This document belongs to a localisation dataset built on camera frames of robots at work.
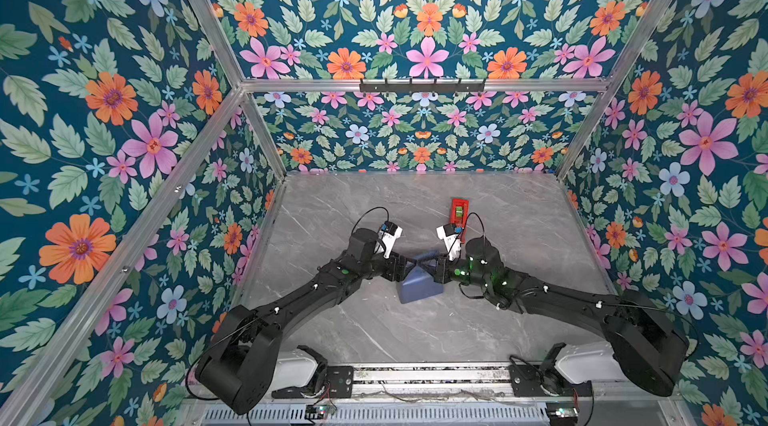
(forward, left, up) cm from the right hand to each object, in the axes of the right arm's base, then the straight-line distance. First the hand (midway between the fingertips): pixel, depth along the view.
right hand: (417, 261), depth 77 cm
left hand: (+3, +2, -2) cm, 4 cm away
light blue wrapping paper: (-5, 0, -5) cm, 7 cm away
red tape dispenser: (+23, -15, -10) cm, 30 cm away
